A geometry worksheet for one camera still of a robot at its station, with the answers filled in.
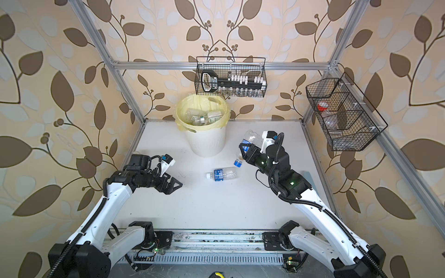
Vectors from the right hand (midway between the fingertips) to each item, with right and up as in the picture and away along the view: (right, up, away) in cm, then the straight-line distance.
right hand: (243, 148), depth 69 cm
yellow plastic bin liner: (-22, +25, +28) cm, 43 cm away
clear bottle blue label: (-10, -15, +20) cm, 27 cm away
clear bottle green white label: (-23, +14, +24) cm, 36 cm away
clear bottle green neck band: (-14, +16, +23) cm, 31 cm away
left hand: (-31, -15, +9) cm, 36 cm away
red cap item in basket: (+38, +19, +12) cm, 44 cm away
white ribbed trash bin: (-18, +1, +21) cm, 28 cm away
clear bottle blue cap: (-2, -6, -1) cm, 6 cm away
